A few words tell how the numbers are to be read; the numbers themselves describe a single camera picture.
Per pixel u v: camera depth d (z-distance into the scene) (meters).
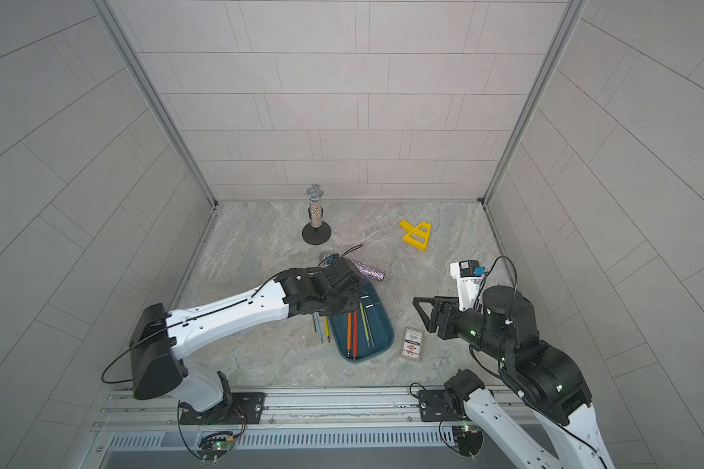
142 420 0.70
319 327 0.84
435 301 0.51
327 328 0.84
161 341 0.40
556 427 0.35
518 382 0.38
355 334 0.83
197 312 0.44
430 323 0.51
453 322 0.50
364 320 0.85
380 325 0.84
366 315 0.87
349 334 0.83
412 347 0.80
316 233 1.05
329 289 0.55
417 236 1.05
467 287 0.52
